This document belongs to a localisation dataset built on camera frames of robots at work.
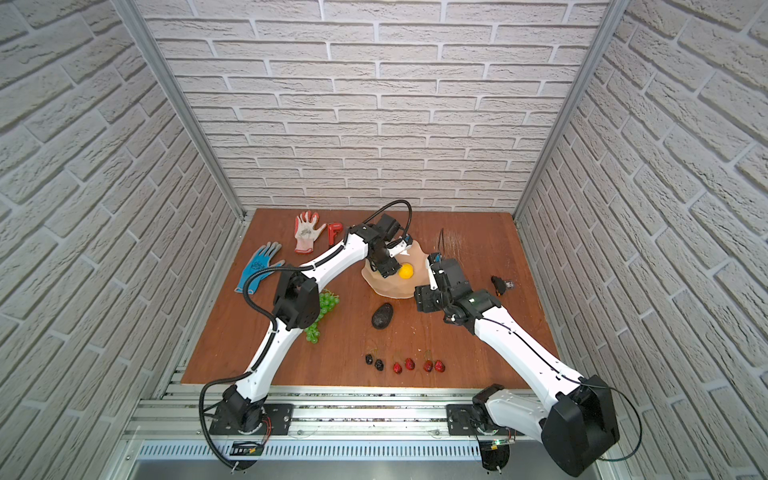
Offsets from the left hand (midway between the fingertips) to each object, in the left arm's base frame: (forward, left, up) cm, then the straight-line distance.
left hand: (390, 258), depth 100 cm
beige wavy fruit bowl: (-7, -1, -6) cm, 9 cm away
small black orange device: (-10, -37, -2) cm, 38 cm away
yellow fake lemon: (-5, -5, 0) cm, 7 cm away
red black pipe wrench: (+18, +22, -4) cm, 28 cm away
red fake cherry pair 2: (-35, -13, -3) cm, 38 cm away
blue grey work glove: (+3, +46, -4) cm, 47 cm away
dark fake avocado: (-21, +3, 0) cm, 21 cm away
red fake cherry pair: (-34, -4, -4) cm, 34 cm away
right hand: (-18, -10, +10) cm, 23 cm away
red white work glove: (+18, +32, -5) cm, 37 cm away
